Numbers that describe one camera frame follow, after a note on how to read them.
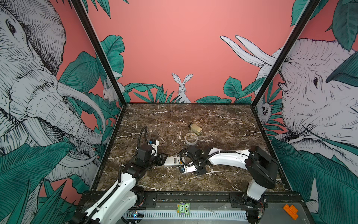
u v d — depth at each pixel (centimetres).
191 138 99
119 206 54
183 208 70
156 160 72
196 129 101
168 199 75
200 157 64
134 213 70
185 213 70
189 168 75
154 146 76
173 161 87
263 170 45
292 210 70
